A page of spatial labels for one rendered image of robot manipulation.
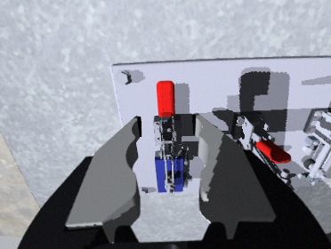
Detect blue flat plate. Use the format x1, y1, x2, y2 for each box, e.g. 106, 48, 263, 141
155, 150, 183, 193

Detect grey fixture plate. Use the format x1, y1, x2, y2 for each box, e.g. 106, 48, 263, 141
110, 56, 331, 195

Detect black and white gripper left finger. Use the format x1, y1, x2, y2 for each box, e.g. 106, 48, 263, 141
17, 116, 141, 249

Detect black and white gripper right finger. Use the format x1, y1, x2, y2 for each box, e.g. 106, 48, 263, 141
192, 113, 331, 249

